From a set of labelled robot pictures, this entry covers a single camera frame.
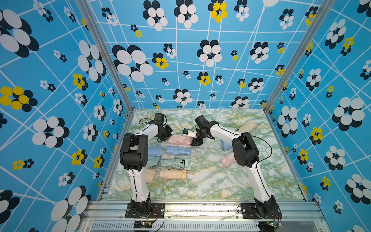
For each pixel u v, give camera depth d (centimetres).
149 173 84
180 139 96
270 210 63
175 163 87
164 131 88
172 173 82
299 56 85
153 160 89
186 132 89
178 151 92
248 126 105
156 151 91
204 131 79
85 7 68
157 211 73
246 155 60
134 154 54
